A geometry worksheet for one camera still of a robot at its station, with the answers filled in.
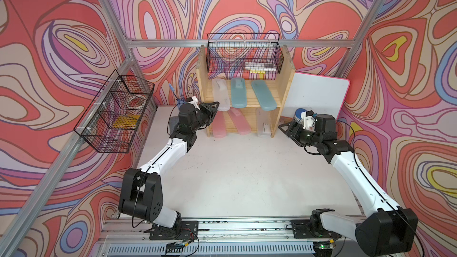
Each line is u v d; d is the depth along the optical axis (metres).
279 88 0.85
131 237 0.73
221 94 0.86
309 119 0.72
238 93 0.88
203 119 0.71
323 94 1.02
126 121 0.72
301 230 0.73
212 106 0.78
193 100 0.76
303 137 0.69
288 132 0.69
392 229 0.38
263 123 1.01
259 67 0.82
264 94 0.86
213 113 0.72
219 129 0.99
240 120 1.04
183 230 0.73
